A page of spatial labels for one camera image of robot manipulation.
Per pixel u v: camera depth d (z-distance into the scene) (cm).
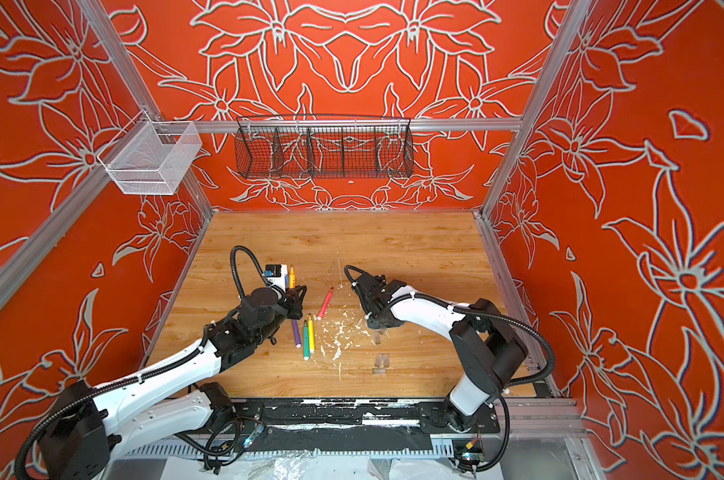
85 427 39
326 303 93
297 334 87
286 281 70
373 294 68
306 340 85
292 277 75
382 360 82
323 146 100
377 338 86
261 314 58
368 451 70
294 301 69
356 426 73
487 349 44
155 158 93
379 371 80
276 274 68
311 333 87
